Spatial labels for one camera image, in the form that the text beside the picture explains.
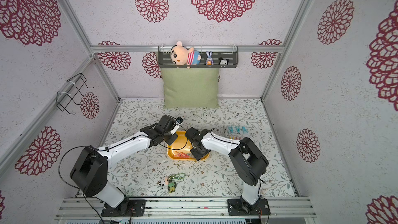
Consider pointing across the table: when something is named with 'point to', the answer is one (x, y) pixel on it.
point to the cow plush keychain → (163, 182)
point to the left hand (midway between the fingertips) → (171, 133)
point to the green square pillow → (185, 88)
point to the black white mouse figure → (223, 61)
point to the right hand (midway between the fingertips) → (198, 152)
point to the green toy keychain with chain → (172, 184)
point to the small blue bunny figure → (209, 60)
